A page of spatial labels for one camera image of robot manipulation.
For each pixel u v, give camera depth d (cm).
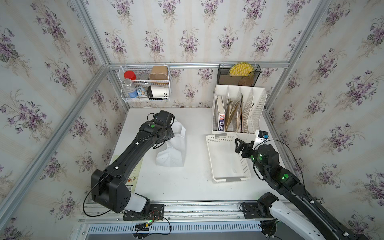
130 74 91
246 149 63
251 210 73
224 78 96
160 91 93
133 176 84
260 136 61
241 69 95
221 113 84
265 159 53
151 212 72
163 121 61
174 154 82
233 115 86
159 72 88
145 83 95
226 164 92
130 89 90
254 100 104
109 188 39
